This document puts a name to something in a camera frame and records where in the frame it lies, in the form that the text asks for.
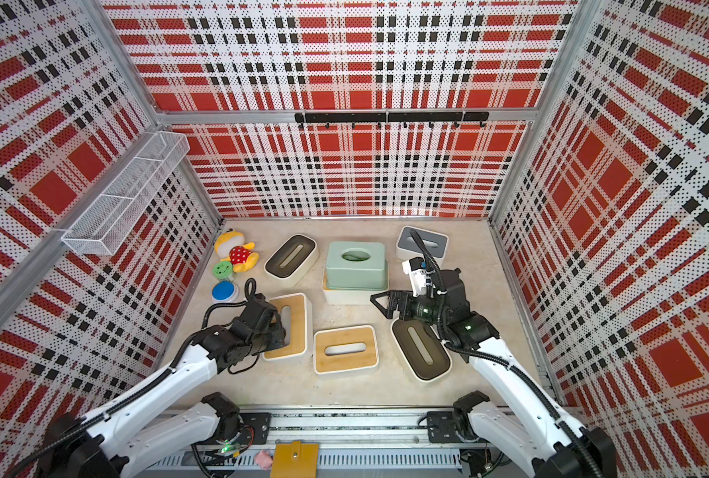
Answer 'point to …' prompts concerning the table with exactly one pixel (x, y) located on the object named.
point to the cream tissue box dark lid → (292, 259)
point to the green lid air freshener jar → (224, 271)
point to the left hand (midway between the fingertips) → (283, 334)
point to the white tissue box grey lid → (406, 246)
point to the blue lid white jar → (225, 292)
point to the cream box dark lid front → (422, 350)
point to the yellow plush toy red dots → (231, 247)
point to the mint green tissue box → (352, 265)
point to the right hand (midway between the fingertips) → (386, 300)
